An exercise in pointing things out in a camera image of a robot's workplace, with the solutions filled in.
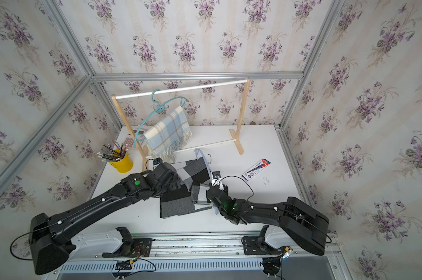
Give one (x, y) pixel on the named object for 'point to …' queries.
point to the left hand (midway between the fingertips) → (178, 185)
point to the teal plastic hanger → (157, 107)
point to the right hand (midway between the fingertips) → (211, 185)
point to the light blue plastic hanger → (215, 207)
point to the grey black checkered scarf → (193, 175)
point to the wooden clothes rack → (236, 135)
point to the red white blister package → (250, 173)
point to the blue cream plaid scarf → (169, 135)
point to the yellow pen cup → (118, 157)
